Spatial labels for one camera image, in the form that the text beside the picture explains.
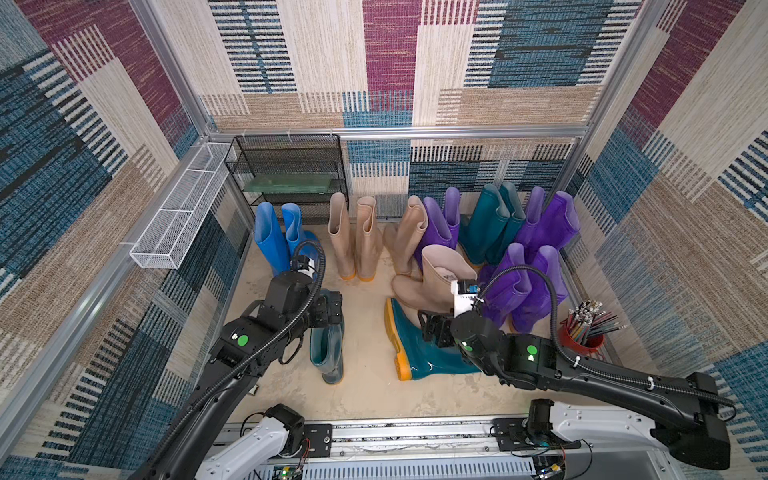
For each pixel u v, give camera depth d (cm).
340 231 83
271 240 81
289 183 95
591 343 83
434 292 85
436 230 81
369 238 83
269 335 42
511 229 87
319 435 74
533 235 92
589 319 74
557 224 91
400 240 102
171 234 94
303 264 59
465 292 60
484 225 92
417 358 81
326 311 60
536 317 79
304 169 108
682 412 41
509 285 75
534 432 65
